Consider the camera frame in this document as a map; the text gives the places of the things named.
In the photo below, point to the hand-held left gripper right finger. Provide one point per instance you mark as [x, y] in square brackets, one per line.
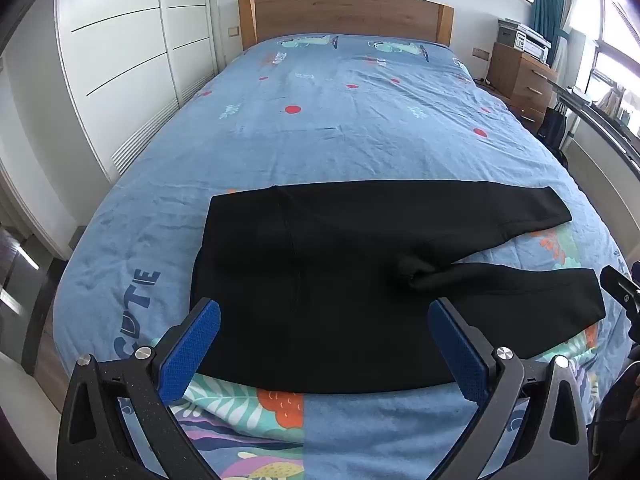
[457, 355]

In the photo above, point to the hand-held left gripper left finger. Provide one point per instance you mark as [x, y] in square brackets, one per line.
[192, 350]

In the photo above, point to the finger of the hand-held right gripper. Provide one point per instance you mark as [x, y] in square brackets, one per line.
[620, 287]

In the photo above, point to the black pants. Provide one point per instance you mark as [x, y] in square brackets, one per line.
[325, 285]

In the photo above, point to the black bag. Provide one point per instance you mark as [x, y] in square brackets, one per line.
[552, 127]

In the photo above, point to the glass desk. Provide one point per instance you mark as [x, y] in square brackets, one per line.
[595, 115]

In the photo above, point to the wooden dresser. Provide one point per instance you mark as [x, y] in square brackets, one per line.
[520, 82]

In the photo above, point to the bed with blue printed sheet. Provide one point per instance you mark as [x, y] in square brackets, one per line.
[325, 135]

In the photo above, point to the white printer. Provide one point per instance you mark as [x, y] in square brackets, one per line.
[525, 40]

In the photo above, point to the long teal curtain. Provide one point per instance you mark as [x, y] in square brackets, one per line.
[547, 5]

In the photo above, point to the white wardrobe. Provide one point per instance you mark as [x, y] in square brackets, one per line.
[125, 60]

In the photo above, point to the wooden headboard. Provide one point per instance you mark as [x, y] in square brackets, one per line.
[350, 12]

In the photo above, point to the wall socket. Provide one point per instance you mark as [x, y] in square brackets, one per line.
[481, 53]

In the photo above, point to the wall switch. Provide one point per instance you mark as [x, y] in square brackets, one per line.
[233, 30]

